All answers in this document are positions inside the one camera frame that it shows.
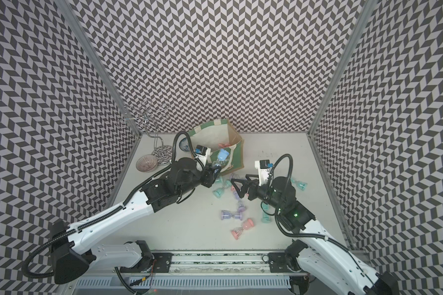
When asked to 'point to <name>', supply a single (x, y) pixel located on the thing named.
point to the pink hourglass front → (247, 224)
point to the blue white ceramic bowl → (184, 145)
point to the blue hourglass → (223, 155)
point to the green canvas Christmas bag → (227, 148)
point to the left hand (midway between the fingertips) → (215, 168)
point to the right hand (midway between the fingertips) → (239, 182)
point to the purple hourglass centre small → (240, 208)
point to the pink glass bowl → (147, 163)
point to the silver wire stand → (144, 117)
